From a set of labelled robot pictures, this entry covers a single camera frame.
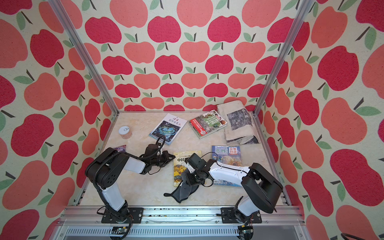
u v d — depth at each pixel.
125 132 1.02
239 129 1.02
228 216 0.73
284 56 0.87
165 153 0.88
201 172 0.65
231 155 0.93
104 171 0.49
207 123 1.11
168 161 0.87
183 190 0.78
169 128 1.11
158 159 0.84
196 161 0.69
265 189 0.44
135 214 0.75
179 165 0.91
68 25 0.75
